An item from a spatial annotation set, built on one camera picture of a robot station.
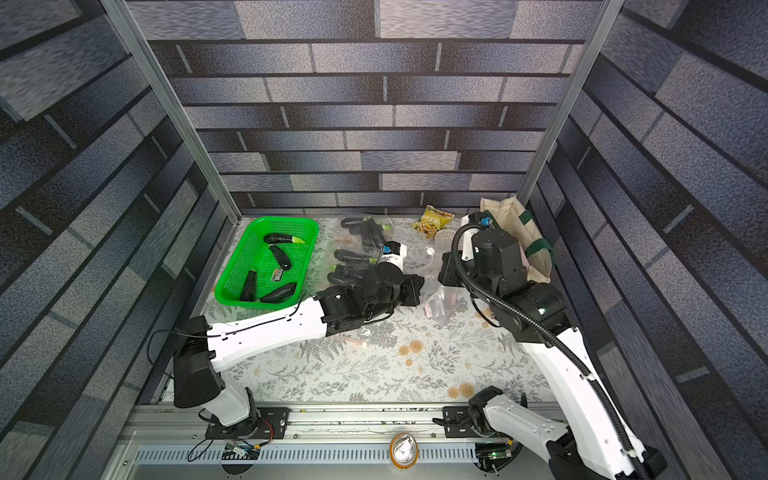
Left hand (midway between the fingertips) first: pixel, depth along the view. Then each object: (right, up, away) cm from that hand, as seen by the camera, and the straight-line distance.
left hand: (429, 280), depth 69 cm
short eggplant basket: (-48, +4, +34) cm, 59 cm away
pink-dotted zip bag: (+3, -5, -3) cm, 7 cm away
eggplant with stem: (-24, +17, +45) cm, 53 cm away
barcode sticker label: (-49, -2, +34) cm, 60 cm away
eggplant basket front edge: (-45, -8, +25) cm, 52 cm away
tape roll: (-7, -35, -8) cm, 36 cm away
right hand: (+2, +7, -6) cm, 9 cm away
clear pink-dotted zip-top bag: (-24, +11, +45) cm, 52 cm away
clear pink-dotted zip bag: (-25, +2, +33) cm, 41 cm away
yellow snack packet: (+7, +18, +44) cm, 49 cm away
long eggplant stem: (-17, +13, +41) cm, 46 cm away
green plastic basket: (-59, +5, +37) cm, 70 cm away
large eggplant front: (-14, +13, +41) cm, 46 cm away
